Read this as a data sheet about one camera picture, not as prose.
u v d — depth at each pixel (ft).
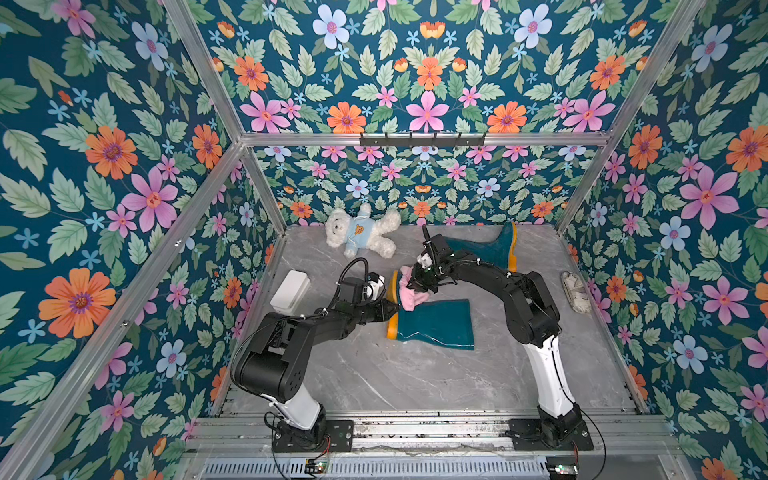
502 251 3.45
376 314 2.70
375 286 2.82
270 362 1.51
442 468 2.51
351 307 2.47
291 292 3.14
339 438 2.41
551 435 2.13
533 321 1.90
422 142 3.07
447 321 3.00
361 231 3.54
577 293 3.20
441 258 2.65
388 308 2.79
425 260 3.04
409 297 2.99
